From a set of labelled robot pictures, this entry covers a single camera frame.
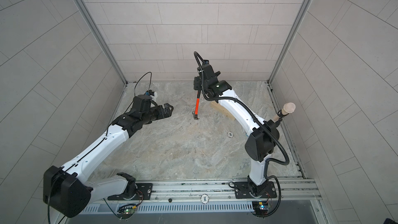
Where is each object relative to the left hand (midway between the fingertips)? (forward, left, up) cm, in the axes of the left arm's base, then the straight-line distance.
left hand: (170, 108), depth 80 cm
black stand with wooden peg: (-6, -56, +10) cm, 57 cm away
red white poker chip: (-6, -33, -17) cm, 38 cm away
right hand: (+13, -14, +8) cm, 21 cm away
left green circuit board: (-42, +13, -15) cm, 47 cm away
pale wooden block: (+12, -25, -14) cm, 31 cm away
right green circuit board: (-40, -45, -18) cm, 63 cm away
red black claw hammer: (+2, -14, -1) cm, 14 cm away
